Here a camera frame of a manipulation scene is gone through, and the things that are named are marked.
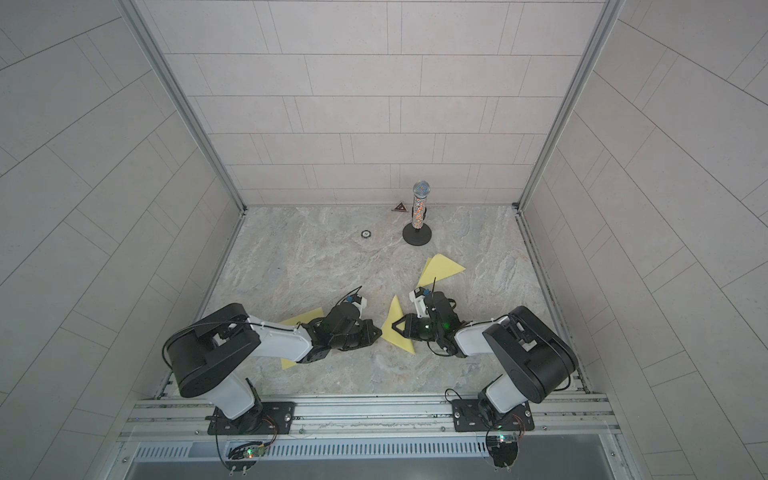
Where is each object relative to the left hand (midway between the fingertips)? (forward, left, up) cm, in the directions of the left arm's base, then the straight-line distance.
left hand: (387, 334), depth 86 cm
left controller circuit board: (-29, +31, +2) cm, 42 cm away
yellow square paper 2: (-1, -1, +3) cm, 3 cm away
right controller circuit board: (-27, -28, +1) cm, 39 cm away
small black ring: (+37, +9, +2) cm, 38 cm away
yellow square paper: (+4, +25, +2) cm, 26 cm away
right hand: (+1, -3, +1) cm, 3 cm away
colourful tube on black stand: (+36, -10, +3) cm, 38 cm away
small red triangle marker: (+49, -4, +3) cm, 49 cm away
